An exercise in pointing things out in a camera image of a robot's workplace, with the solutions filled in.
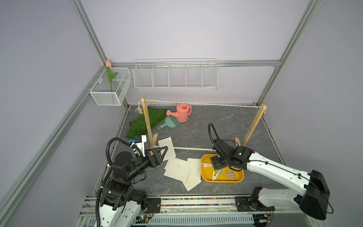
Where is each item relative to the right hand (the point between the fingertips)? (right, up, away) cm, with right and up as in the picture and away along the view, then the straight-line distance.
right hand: (217, 159), depth 80 cm
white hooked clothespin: (-2, -11, +1) cm, 11 cm away
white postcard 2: (-23, -9, +6) cm, 25 cm away
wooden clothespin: (+10, -10, +2) cm, 14 cm away
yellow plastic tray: (+6, -10, +3) cm, 12 cm away
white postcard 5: (-12, -5, +7) cm, 15 cm away
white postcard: (-30, +8, +14) cm, 35 cm away
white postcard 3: (-22, -4, +9) cm, 25 cm away
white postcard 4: (-13, -11, +1) cm, 17 cm away
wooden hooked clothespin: (+8, -9, +3) cm, 12 cm away
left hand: (-27, +9, -16) cm, 33 cm away
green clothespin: (+2, -8, +3) cm, 9 cm away
